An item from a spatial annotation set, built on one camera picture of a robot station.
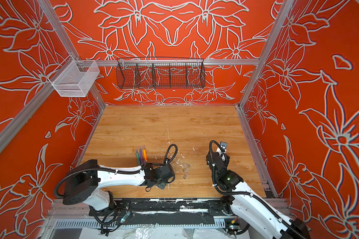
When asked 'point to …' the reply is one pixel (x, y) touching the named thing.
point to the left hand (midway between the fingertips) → (165, 180)
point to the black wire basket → (160, 73)
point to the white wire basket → (74, 78)
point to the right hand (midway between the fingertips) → (214, 150)
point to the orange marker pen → (144, 153)
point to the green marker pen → (137, 156)
